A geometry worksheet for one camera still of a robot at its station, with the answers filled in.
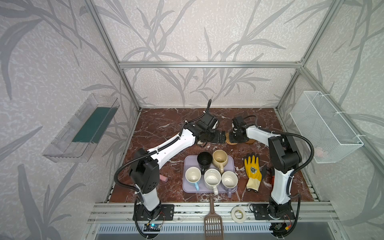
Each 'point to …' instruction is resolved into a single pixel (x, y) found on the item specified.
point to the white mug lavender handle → (229, 180)
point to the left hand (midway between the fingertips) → (222, 134)
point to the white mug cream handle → (212, 178)
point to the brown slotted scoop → (213, 226)
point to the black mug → (204, 159)
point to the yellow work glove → (253, 173)
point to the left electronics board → (152, 227)
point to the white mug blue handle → (192, 175)
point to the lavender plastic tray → (190, 161)
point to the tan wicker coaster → (227, 139)
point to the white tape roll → (238, 221)
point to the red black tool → (273, 177)
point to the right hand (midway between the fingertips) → (232, 134)
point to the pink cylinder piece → (163, 178)
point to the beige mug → (220, 158)
